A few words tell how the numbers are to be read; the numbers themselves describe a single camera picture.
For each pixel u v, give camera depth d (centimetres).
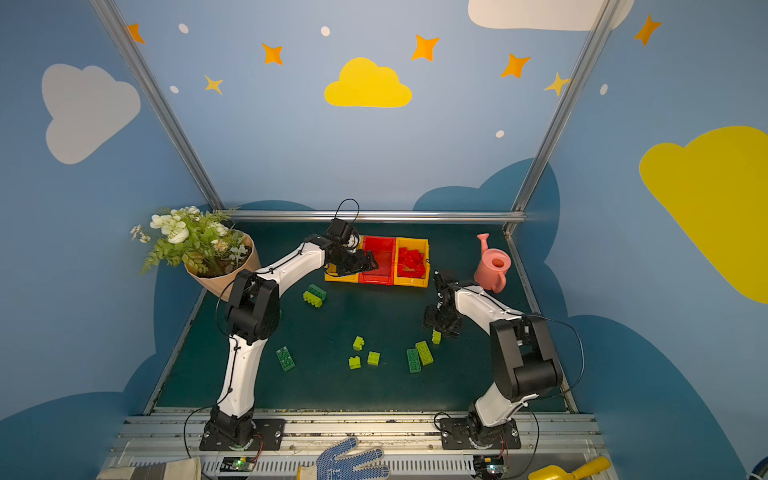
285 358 86
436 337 89
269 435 74
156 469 69
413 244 108
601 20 71
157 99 84
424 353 88
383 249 120
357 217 91
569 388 46
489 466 71
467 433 74
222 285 86
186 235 79
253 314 58
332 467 70
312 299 98
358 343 88
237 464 71
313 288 99
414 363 86
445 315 78
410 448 74
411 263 104
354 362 85
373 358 86
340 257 82
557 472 69
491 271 96
